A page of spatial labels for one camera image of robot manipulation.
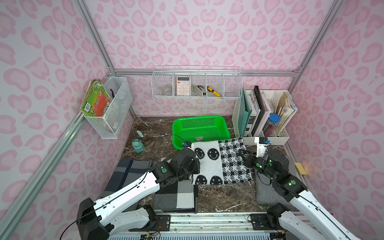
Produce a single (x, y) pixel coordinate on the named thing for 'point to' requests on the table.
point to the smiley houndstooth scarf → (221, 162)
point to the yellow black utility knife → (214, 92)
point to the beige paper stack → (286, 109)
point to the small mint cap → (140, 133)
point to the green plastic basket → (199, 128)
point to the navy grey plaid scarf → (127, 171)
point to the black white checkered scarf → (179, 196)
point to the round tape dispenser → (168, 92)
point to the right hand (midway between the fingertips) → (239, 151)
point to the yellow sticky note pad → (300, 168)
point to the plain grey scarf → (266, 195)
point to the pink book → (267, 111)
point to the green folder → (245, 111)
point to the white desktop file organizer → (272, 97)
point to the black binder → (262, 108)
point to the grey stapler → (199, 90)
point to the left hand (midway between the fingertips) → (201, 161)
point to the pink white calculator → (183, 86)
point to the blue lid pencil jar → (269, 128)
